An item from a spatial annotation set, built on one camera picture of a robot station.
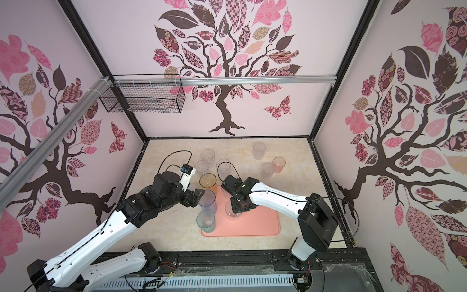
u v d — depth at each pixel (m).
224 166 1.05
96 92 0.79
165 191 0.53
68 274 0.38
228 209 0.74
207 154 1.02
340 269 0.72
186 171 0.61
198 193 0.64
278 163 1.01
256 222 0.84
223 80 0.93
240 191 0.60
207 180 0.93
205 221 0.84
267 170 1.04
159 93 0.95
